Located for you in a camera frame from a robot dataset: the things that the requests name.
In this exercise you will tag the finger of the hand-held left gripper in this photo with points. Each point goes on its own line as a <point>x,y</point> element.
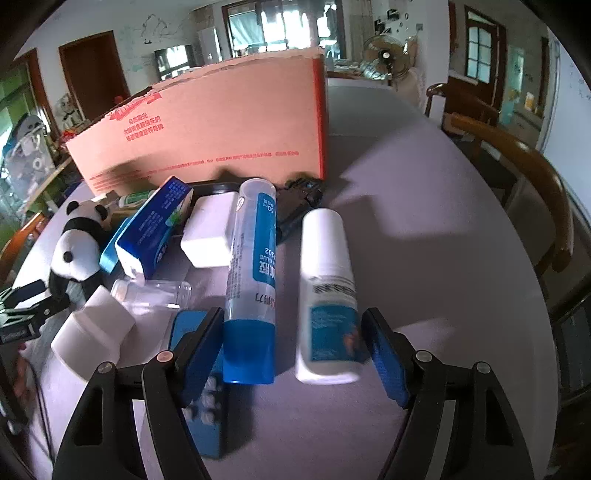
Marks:
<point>25,293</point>
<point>44,311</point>

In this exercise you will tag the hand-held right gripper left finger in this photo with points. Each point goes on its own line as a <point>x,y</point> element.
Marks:
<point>198,357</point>

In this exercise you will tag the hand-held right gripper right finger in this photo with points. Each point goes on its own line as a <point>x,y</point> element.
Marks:
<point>388,364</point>

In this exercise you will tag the blue calculator with white buttons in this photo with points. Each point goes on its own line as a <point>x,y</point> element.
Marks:
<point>210,429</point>

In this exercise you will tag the clear glue bottle blue cap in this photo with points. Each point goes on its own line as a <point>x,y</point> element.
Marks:
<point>251,286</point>

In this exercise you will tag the white bottle with blue label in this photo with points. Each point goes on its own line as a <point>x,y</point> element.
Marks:
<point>325,286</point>

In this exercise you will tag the cardboard box with red print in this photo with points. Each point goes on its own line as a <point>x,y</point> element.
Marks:
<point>207,124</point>

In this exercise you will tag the grey floral desktop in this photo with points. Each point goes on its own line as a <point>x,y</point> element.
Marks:
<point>438,277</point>

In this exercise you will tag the white square jar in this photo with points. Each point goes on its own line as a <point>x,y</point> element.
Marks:
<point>90,337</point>

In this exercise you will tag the wooden chair back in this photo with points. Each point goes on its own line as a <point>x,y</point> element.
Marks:
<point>21,235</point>

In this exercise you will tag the panda plush toy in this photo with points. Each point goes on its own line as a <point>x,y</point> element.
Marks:
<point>76,249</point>

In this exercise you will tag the blue flat box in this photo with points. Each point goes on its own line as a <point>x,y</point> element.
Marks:
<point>109,254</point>

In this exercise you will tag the white charger block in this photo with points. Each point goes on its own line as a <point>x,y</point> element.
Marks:
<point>207,226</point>

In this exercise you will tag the clear plastic storage bag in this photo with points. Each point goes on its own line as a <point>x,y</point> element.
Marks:
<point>25,157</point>

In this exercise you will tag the blue and white tissue pack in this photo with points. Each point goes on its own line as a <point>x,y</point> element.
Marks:
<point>152,226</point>

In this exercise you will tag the green and white tube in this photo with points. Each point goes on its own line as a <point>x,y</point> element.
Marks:
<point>136,198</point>

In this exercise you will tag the black clip tool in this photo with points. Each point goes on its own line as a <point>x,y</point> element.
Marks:
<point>295,203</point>

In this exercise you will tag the brown wooden door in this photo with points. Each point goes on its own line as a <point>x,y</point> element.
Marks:
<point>92,74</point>

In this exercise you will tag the wooden armchair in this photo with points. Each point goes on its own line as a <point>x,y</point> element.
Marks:
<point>461,99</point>
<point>545,184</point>

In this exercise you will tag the television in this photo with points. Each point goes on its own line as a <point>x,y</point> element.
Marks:
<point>174,62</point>

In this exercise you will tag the standing fan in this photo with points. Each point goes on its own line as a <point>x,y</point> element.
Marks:
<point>384,57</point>

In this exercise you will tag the white refrigerator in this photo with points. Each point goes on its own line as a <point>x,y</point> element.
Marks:
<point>210,46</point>

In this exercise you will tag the whiteboard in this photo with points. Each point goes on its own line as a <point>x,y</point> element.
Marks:
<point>575,101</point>

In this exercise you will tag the brown door with glass panes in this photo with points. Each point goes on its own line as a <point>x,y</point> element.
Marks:
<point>482,50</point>

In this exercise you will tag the glass balcony door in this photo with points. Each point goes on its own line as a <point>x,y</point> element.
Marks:
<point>286,23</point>

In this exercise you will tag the glass door with brown frame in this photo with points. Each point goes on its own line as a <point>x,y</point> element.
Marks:
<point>16,87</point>

